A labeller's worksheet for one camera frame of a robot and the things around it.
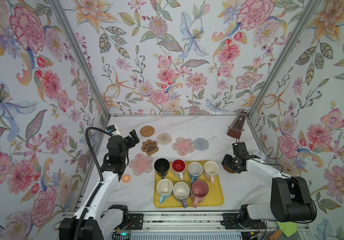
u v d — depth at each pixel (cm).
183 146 104
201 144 104
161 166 87
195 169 87
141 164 95
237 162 68
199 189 82
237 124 101
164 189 84
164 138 107
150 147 101
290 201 43
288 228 73
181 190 83
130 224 72
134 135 73
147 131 110
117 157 60
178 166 91
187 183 78
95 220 40
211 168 88
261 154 93
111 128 67
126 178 88
